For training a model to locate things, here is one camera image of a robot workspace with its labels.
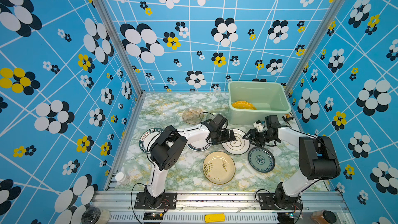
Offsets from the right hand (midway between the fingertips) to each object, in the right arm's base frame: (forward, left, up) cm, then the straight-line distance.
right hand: (248, 139), depth 92 cm
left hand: (-2, +10, +2) cm, 10 cm away
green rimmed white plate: (-4, +30, 0) cm, 30 cm away
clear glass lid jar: (-39, +71, +9) cm, 81 cm away
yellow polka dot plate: (+27, -1, 0) cm, 27 cm away
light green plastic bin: (+30, -7, +1) cm, 31 cm away
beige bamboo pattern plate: (-16, +18, -3) cm, 25 cm away
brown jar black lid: (-38, -23, +6) cm, 45 cm away
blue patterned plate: (-12, -6, -3) cm, 13 cm away
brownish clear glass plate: (+18, +35, -1) cm, 39 cm away
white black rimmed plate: (-4, +6, -2) cm, 7 cm away
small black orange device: (+18, -31, -2) cm, 35 cm away
